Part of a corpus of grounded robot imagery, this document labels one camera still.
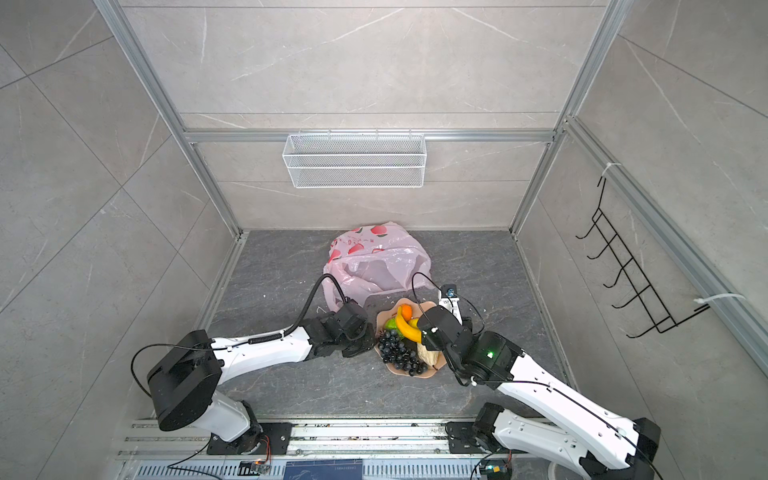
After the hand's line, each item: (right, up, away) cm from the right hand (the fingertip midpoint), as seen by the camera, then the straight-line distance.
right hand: (436, 319), depth 73 cm
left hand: (-14, -7, +10) cm, 19 cm away
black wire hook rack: (+44, +4, -12) cm, 46 cm away
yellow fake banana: (-6, -5, +9) cm, 12 cm away
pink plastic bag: (-19, +14, +22) cm, 32 cm away
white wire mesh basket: (-24, +48, +27) cm, 60 cm away
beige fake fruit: (-1, -12, +8) cm, 15 cm away
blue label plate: (-27, -34, -5) cm, 44 cm away
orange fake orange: (-7, -1, +16) cm, 17 cm away
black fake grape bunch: (-11, -10, +7) cm, 17 cm away
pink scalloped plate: (-3, -1, +17) cm, 17 cm away
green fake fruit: (-11, -4, +12) cm, 17 cm away
